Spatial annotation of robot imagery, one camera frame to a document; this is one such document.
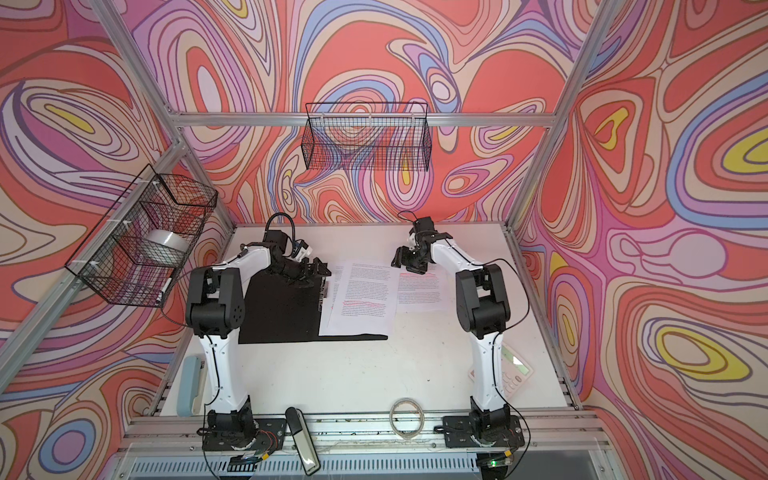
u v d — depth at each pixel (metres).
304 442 0.69
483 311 0.58
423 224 0.85
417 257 0.87
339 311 0.96
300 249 0.92
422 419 0.75
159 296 0.70
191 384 0.77
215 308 0.58
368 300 0.98
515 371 0.81
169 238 0.74
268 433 0.73
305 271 0.90
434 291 1.01
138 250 0.71
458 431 0.73
